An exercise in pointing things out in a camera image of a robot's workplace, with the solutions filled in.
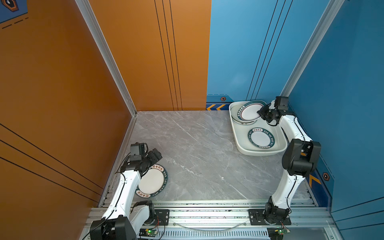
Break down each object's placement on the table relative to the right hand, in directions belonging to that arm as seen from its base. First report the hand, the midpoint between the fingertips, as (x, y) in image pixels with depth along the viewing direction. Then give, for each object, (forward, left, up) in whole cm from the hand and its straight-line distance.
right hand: (256, 110), depth 95 cm
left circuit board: (-62, +62, -20) cm, 90 cm away
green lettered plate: (-9, -6, -18) cm, 21 cm away
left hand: (-28, +62, -8) cm, 69 cm away
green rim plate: (+5, +3, -5) cm, 8 cm away
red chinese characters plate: (+2, +5, -15) cm, 16 cm away
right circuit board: (-62, +1, -20) cm, 66 cm away
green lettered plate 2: (-38, +65, -20) cm, 78 cm away
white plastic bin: (-15, +8, -17) cm, 24 cm away
